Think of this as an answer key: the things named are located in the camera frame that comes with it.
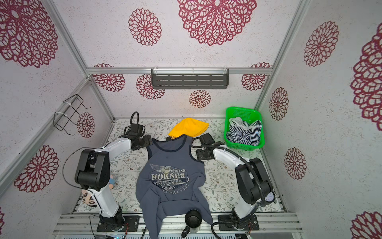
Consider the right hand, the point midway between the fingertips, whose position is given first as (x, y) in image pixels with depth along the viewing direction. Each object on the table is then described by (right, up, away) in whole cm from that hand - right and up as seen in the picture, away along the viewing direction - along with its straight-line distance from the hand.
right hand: (202, 153), depth 93 cm
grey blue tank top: (-20, -17, -7) cm, 27 cm away
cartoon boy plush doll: (-59, -19, -19) cm, 65 cm away
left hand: (-37, +6, +6) cm, 38 cm away
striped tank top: (+33, +13, +20) cm, 40 cm away
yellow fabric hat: (-6, +17, +20) cm, 27 cm away
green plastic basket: (+38, +27, +25) cm, 53 cm away
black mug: (-6, -31, -18) cm, 37 cm away
